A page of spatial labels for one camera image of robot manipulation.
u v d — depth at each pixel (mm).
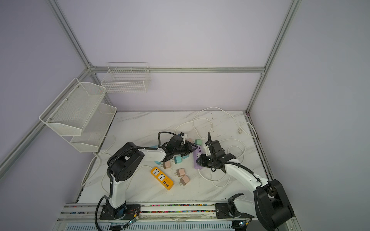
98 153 959
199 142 990
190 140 1019
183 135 910
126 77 954
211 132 1075
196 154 885
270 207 405
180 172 859
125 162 525
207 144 831
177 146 774
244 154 950
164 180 818
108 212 732
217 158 659
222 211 733
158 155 682
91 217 741
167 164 881
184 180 819
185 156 905
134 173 555
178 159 904
